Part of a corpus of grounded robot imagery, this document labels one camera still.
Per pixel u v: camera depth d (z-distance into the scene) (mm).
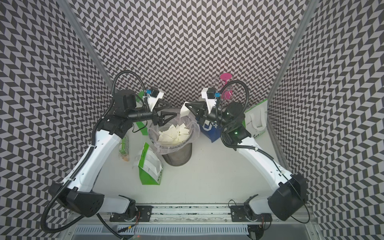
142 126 606
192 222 711
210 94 491
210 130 886
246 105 422
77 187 386
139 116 558
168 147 671
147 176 790
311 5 667
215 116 549
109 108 515
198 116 568
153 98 554
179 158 808
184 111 601
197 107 565
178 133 828
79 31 789
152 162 702
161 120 579
